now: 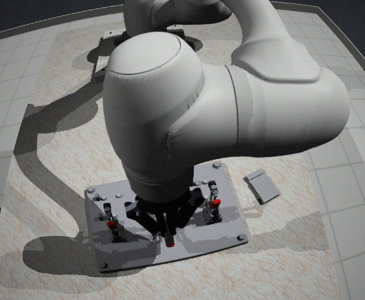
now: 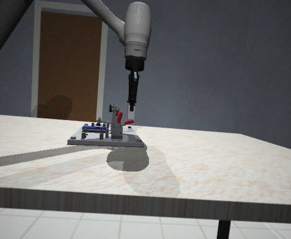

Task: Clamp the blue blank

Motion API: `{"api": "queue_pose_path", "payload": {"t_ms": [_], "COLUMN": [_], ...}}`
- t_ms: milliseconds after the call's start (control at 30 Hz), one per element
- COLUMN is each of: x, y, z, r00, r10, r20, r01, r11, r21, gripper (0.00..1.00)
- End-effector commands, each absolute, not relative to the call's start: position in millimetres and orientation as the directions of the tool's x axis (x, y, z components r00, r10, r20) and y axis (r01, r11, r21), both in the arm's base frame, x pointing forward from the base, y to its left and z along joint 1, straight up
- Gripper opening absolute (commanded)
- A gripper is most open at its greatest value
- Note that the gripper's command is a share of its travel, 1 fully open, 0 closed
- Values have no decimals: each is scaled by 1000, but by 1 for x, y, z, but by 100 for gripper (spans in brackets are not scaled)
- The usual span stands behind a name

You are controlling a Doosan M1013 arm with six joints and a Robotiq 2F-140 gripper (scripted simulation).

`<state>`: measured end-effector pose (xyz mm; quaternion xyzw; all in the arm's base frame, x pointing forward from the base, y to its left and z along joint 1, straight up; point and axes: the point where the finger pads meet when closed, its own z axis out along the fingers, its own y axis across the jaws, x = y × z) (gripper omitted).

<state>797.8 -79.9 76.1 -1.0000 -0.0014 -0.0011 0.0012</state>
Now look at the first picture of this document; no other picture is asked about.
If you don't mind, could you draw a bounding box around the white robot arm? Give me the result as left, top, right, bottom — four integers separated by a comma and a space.
102, 0, 350, 203

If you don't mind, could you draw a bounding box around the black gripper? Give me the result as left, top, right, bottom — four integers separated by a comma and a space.
124, 188, 205, 246

